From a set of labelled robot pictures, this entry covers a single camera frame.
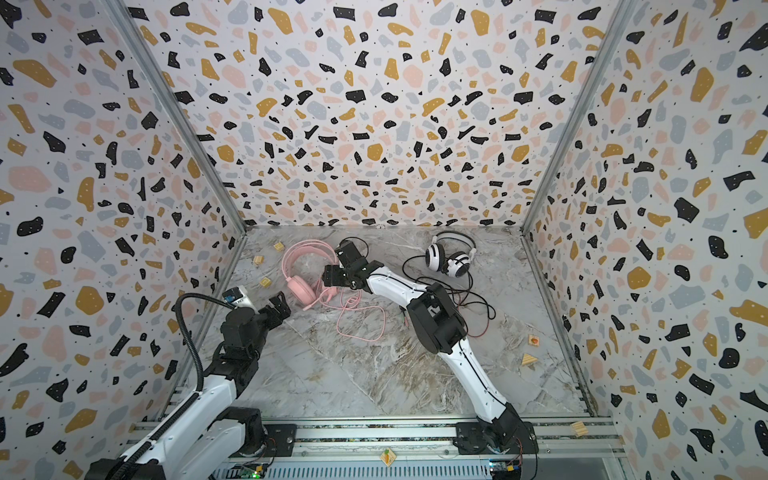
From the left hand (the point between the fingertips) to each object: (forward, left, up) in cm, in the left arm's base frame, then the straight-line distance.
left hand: (268, 295), depth 82 cm
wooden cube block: (-8, -77, -15) cm, 78 cm away
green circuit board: (-38, 0, -16) cm, 42 cm away
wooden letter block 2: (+15, +10, -15) cm, 23 cm away
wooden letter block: (+25, +15, -15) cm, 33 cm away
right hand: (+14, -12, -8) cm, 20 cm away
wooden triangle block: (-13, -74, -15) cm, 76 cm away
